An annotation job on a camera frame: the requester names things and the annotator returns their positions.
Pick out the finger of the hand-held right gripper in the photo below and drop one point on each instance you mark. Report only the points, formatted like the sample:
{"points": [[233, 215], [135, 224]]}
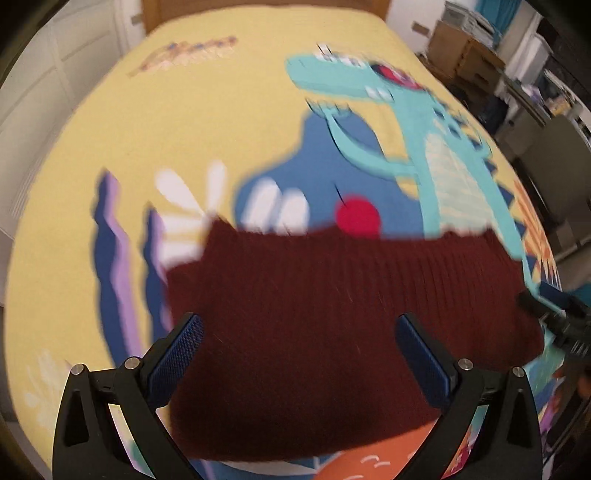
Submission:
{"points": [[554, 294], [531, 302]]}

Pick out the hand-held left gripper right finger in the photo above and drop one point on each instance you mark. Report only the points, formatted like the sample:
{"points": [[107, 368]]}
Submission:
{"points": [[425, 364]]}

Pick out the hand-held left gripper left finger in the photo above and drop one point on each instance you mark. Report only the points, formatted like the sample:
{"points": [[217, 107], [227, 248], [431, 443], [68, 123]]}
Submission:
{"points": [[178, 360]]}

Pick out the dark red knitted sweater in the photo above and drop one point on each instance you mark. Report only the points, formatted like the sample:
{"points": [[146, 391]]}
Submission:
{"points": [[323, 323]]}

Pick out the grey-green chair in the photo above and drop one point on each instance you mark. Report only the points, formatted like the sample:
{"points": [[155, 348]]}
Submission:
{"points": [[563, 152]]}

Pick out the navy backpack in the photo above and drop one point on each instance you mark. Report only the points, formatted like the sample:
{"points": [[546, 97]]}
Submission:
{"points": [[491, 110]]}

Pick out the white desk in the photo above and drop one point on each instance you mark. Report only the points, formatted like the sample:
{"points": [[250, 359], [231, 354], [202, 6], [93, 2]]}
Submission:
{"points": [[531, 99]]}

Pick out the yellow dinosaur printed blanket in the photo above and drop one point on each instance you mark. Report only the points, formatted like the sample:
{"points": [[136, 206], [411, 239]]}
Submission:
{"points": [[184, 115]]}

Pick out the wooden drawer cabinet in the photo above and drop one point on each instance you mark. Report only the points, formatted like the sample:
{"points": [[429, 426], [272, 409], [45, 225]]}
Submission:
{"points": [[466, 55]]}

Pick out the teal curtain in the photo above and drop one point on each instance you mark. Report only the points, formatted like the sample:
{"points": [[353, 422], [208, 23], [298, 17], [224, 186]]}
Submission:
{"points": [[501, 11]]}

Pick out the white wardrobe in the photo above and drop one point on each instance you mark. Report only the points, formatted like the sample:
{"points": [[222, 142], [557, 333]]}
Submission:
{"points": [[69, 92]]}

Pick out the white printer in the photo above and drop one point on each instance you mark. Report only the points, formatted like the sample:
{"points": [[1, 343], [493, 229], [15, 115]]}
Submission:
{"points": [[461, 16]]}

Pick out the wooden bed headboard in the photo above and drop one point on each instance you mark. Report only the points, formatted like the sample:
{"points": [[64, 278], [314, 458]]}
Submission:
{"points": [[152, 14]]}

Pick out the wall outlet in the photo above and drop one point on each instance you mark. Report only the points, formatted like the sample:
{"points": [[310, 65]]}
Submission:
{"points": [[421, 28]]}

